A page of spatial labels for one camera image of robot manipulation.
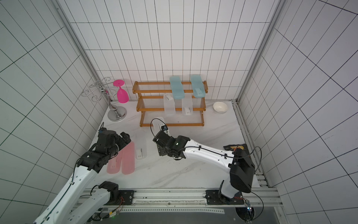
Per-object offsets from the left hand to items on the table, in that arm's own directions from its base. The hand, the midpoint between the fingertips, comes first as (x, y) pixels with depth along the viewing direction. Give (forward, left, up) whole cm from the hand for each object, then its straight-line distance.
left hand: (123, 142), depth 78 cm
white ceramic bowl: (+38, -65, -12) cm, 77 cm away
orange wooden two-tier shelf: (+41, -13, -2) cm, 43 cm away
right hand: (-2, -22, -2) cm, 22 cm away
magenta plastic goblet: (+37, +11, +2) cm, 38 cm away
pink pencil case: (-9, -1, -15) cm, 17 cm away
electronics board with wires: (-31, -67, -16) cm, 75 cm away
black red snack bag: (+3, -67, -13) cm, 68 cm away
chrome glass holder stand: (+37, +28, +6) cm, 47 cm away
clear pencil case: (+5, -6, -16) cm, 18 cm away
